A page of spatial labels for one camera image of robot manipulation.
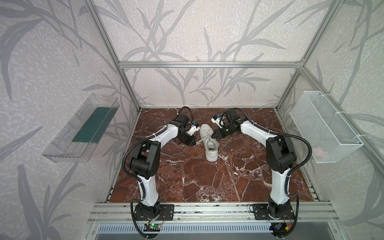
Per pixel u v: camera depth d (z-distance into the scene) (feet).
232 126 2.41
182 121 2.58
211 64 3.16
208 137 2.99
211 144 2.99
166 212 2.42
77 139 2.07
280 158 1.72
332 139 1.96
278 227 2.46
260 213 2.39
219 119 2.84
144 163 1.65
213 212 2.47
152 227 2.32
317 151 2.36
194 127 2.86
